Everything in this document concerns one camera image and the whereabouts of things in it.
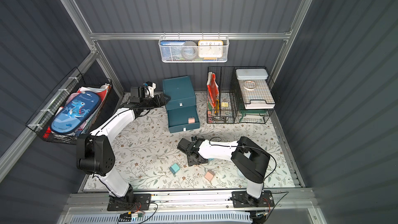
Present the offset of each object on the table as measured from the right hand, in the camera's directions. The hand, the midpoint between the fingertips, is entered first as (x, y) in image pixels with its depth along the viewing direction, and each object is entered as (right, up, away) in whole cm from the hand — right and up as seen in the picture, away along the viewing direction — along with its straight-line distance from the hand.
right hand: (197, 159), depth 87 cm
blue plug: (-12, -4, -4) cm, 13 cm away
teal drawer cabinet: (-9, +31, +2) cm, 32 cm away
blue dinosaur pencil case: (-51, +27, -22) cm, 62 cm away
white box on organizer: (+36, +52, +15) cm, 65 cm away
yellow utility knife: (+14, +30, +23) cm, 40 cm away
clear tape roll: (+33, +43, +10) cm, 55 cm away
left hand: (-17, +34, +2) cm, 38 cm away
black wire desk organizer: (+25, +37, +4) cm, 45 cm away
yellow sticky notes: (+19, +32, +25) cm, 45 cm away
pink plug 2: (+7, -6, -6) cm, 11 cm away
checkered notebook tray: (+37, +35, +2) cm, 51 cm away
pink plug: (-4, +21, +7) cm, 23 cm away
